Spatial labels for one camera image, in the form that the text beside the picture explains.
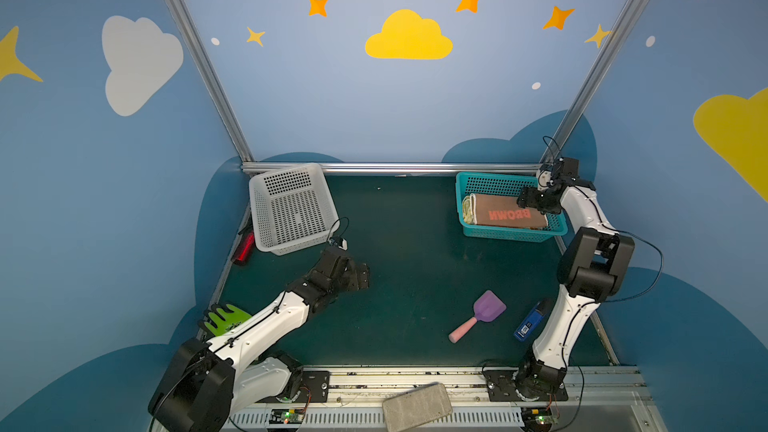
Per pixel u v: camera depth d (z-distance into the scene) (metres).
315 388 0.76
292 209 1.11
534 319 0.82
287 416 0.71
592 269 0.56
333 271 0.64
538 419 0.71
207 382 0.39
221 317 0.84
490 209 1.04
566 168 0.80
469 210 1.04
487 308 0.88
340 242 0.78
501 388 0.74
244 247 0.96
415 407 0.69
